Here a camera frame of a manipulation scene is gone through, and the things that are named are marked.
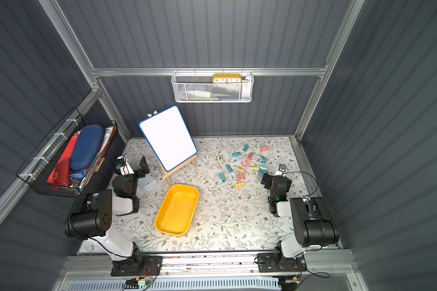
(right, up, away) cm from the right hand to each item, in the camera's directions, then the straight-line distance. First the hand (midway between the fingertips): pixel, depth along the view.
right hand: (281, 174), depth 93 cm
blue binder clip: (-27, +2, +12) cm, 29 cm away
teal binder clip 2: (-15, +15, +22) cm, 31 cm away
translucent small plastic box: (-71, -5, +3) cm, 71 cm away
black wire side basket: (-94, +5, -31) cm, 99 cm away
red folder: (-89, +2, -28) cm, 93 cm away
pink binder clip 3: (-17, +5, +14) cm, 22 cm away
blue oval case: (-86, +14, -19) cm, 89 cm away
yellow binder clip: (-21, -6, +4) cm, 23 cm away
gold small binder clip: (-33, +7, +13) cm, 36 cm away
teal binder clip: (-30, -3, +9) cm, 32 cm away
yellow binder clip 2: (-12, +2, +9) cm, 15 cm away
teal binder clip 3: (-22, +10, +18) cm, 30 cm away
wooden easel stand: (-59, 0, +1) cm, 59 cm away
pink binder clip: (-19, -2, +8) cm, 21 cm away
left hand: (-73, +8, -5) cm, 73 cm away
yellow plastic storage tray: (-53, -18, -2) cm, 56 cm away
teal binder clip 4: (-6, +6, +13) cm, 16 cm away
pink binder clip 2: (-4, +13, +20) cm, 24 cm away
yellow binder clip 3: (-19, +1, +8) cm, 21 cm away
